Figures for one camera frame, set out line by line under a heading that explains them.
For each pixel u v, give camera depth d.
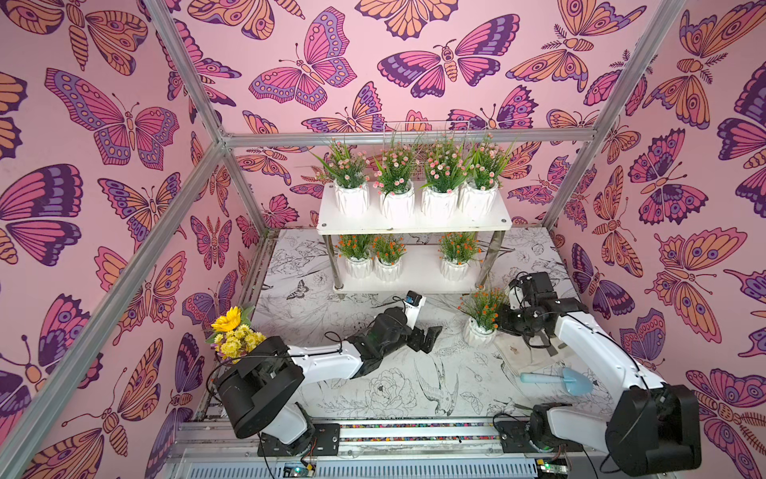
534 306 0.66
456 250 0.85
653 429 0.40
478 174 0.65
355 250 0.89
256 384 0.47
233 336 0.67
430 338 0.74
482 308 0.79
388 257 0.88
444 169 0.65
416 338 0.74
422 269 1.01
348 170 0.67
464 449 0.73
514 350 0.88
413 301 0.72
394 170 0.67
